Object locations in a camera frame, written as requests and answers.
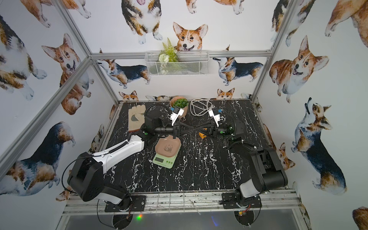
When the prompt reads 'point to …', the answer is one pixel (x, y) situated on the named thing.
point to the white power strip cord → (199, 106)
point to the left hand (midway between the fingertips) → (194, 129)
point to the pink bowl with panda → (167, 146)
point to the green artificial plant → (181, 103)
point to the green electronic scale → (166, 162)
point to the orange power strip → (202, 135)
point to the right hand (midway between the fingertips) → (195, 130)
